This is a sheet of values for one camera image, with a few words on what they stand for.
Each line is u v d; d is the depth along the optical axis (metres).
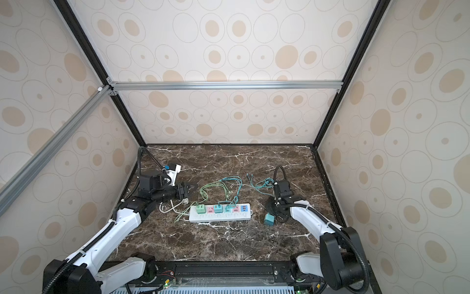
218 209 0.85
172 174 0.71
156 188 0.63
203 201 0.94
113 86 0.90
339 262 0.41
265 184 1.00
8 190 0.51
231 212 0.88
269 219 0.83
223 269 0.76
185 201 0.92
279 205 0.64
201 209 0.85
